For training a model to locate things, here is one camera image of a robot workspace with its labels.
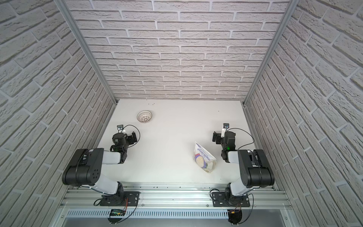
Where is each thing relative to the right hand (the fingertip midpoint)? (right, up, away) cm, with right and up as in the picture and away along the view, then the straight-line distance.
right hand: (218, 130), depth 95 cm
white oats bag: (-13, -13, -20) cm, 27 cm away
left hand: (-64, 0, -1) cm, 64 cm away
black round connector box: (+3, -41, -24) cm, 48 cm away
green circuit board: (-59, -41, -23) cm, 75 cm away
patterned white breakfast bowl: (-55, +10, +12) cm, 57 cm away
